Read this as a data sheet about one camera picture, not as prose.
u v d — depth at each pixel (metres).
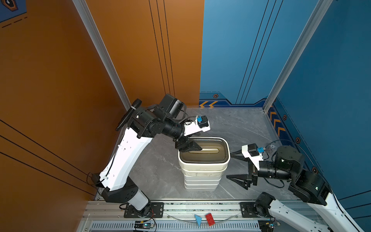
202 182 0.71
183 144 0.48
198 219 0.71
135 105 0.88
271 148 1.08
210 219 0.70
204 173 0.58
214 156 0.57
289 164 0.41
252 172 0.46
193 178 0.67
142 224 0.71
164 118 0.41
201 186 0.75
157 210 0.73
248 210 0.72
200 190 0.79
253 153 0.44
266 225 0.70
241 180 0.47
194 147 0.48
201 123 0.45
